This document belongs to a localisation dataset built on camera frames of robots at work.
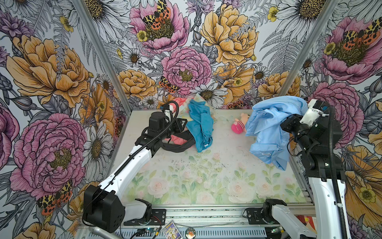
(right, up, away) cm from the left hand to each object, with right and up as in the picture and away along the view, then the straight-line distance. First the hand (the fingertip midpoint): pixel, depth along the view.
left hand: (185, 125), depth 78 cm
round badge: (+3, -50, -8) cm, 51 cm away
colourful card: (-6, -48, -9) cm, 49 cm away
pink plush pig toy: (+35, -1, +27) cm, 44 cm away
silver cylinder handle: (-36, -48, -10) cm, 61 cm away
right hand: (+41, +4, -16) cm, 45 cm away
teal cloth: (+9, 0, +19) cm, 21 cm away
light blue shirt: (+38, -7, -11) cm, 41 cm away
